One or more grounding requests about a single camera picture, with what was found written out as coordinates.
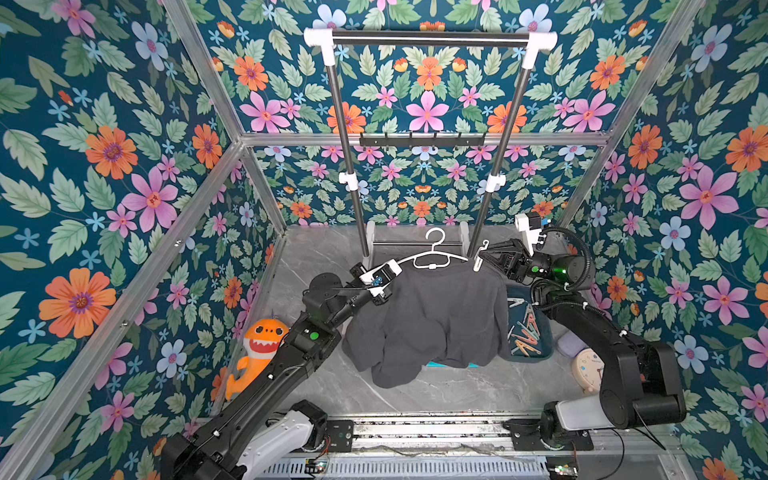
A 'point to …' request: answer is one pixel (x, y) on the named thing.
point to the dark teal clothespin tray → (531, 332)
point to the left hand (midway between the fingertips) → (396, 258)
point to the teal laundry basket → (436, 365)
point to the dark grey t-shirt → (452, 315)
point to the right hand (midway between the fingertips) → (488, 254)
